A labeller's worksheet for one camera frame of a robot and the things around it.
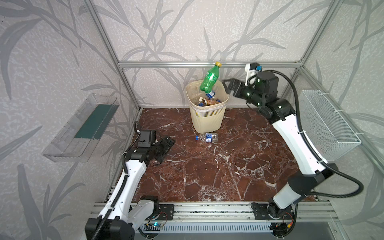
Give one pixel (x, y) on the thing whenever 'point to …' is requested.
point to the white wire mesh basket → (324, 126)
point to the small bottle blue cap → (207, 137)
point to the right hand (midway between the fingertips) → (230, 80)
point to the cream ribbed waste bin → (207, 119)
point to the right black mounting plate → (261, 212)
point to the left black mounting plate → (166, 212)
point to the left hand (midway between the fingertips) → (175, 141)
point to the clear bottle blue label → (211, 94)
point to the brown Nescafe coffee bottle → (206, 101)
